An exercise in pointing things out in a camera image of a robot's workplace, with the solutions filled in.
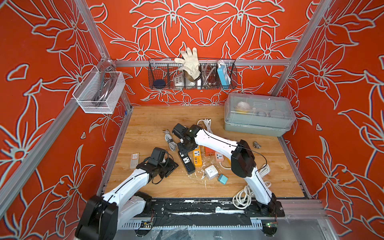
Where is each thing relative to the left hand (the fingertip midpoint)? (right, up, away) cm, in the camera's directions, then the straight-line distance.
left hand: (177, 165), depth 84 cm
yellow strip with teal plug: (+12, +4, +4) cm, 13 cm away
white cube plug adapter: (+19, -3, -3) cm, 19 cm away
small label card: (-27, +1, +5) cm, 28 cm away
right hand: (+1, +8, +3) cm, 9 cm away
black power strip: (+6, +1, +2) cm, 6 cm away
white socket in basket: (0, +51, +9) cm, 52 cm away
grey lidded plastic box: (+52, +30, +9) cm, 61 cm away
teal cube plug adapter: (+26, -7, -3) cm, 27 cm away
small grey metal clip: (+50, +10, +11) cm, 53 cm away
